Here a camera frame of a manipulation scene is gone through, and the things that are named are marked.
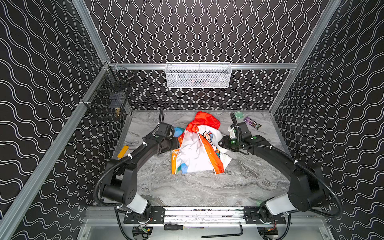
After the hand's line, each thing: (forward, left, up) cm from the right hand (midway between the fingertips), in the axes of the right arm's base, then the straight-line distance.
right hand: (220, 144), depth 87 cm
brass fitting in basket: (+9, +57, +18) cm, 61 cm away
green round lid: (+35, -19, -11) cm, 41 cm away
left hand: (-1, +24, -2) cm, 24 cm away
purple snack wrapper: (+27, -27, -12) cm, 40 cm away
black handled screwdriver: (-40, +23, -9) cm, 47 cm away
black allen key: (-43, +8, -13) cm, 46 cm away
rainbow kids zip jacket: (+1, +11, -6) cm, 12 cm away
